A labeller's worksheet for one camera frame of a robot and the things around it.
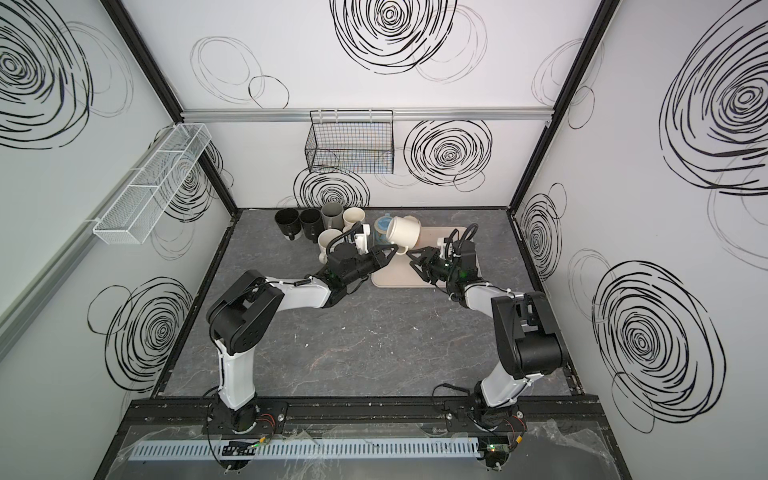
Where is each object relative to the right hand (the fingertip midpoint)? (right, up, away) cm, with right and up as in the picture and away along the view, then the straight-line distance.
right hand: (403, 257), depth 88 cm
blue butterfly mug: (-7, +9, +11) cm, 16 cm away
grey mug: (-24, +13, +17) cm, 33 cm away
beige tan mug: (-27, +5, +13) cm, 30 cm away
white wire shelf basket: (-67, +11, -15) cm, 70 cm away
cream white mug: (0, +7, -1) cm, 8 cm away
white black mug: (-39, +11, +16) cm, 44 cm away
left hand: (0, +3, -2) cm, 3 cm away
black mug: (-32, +12, +17) cm, 38 cm away
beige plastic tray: (-1, -6, +11) cm, 13 cm away
